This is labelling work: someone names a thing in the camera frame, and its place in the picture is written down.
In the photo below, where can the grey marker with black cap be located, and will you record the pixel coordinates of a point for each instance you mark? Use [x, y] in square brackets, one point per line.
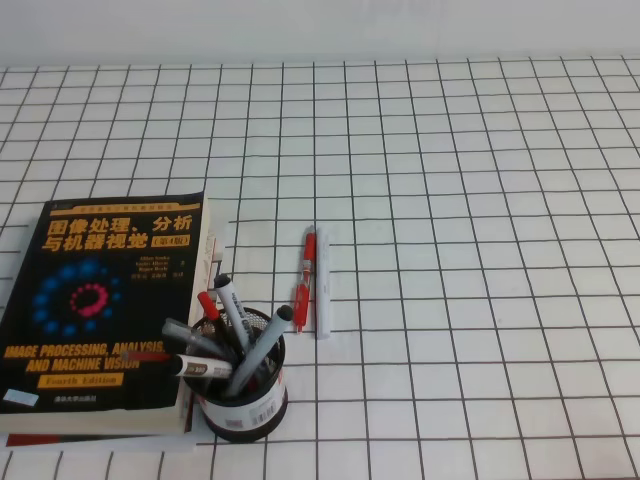
[253, 366]

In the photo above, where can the red retractable pen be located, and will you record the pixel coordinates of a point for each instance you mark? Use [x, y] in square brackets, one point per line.
[303, 290]

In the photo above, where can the white pen on table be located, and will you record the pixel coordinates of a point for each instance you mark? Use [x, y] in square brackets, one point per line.
[323, 295]

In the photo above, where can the red capped pen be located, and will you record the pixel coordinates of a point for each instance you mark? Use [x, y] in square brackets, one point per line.
[210, 311]

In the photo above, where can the black mesh pen holder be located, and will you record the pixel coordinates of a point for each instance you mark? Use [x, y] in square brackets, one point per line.
[255, 412]

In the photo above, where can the clear grey gel pen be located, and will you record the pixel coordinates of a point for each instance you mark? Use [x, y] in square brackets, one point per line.
[191, 336]

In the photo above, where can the grey marker upright black cap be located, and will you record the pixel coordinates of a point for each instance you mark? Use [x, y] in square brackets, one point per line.
[235, 311]

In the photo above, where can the brown labelled whiteboard marker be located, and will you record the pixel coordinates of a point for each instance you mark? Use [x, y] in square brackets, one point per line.
[200, 367]

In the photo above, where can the black image processing textbook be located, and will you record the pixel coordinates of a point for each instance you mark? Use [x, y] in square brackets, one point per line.
[141, 222]

